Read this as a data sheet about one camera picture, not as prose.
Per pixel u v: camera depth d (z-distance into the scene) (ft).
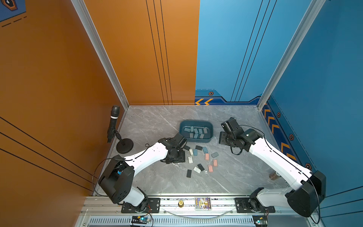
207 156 2.99
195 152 3.06
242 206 2.38
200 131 3.37
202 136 3.26
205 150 3.08
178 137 2.28
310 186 1.29
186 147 3.08
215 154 3.00
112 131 2.57
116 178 1.41
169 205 2.47
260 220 2.33
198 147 3.10
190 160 2.92
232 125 1.94
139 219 2.32
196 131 3.35
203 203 2.41
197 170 2.79
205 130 3.38
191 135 3.28
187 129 3.39
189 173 2.78
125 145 3.08
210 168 2.82
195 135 3.27
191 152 3.01
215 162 2.87
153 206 2.42
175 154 2.14
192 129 3.41
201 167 2.84
